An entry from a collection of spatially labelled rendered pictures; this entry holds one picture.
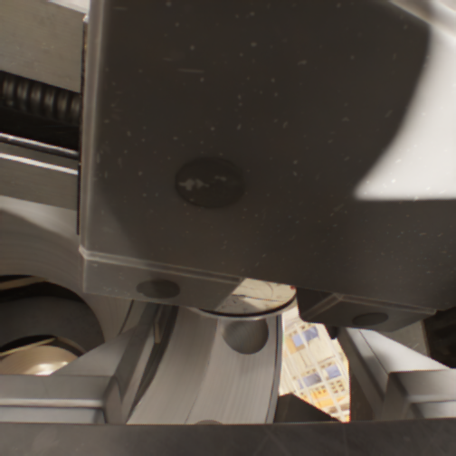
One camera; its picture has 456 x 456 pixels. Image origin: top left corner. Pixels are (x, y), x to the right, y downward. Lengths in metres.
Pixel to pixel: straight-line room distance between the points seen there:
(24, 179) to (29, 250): 0.31
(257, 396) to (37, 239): 0.32
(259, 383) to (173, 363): 0.06
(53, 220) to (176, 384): 0.25
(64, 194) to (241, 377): 0.14
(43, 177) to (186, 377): 0.13
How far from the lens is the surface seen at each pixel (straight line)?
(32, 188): 0.18
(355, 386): 0.25
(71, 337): 0.87
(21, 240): 0.47
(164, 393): 0.20
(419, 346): 0.20
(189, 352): 0.21
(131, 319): 0.21
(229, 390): 0.21
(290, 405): 0.23
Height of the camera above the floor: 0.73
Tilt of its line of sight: 23 degrees down
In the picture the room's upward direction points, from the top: 154 degrees clockwise
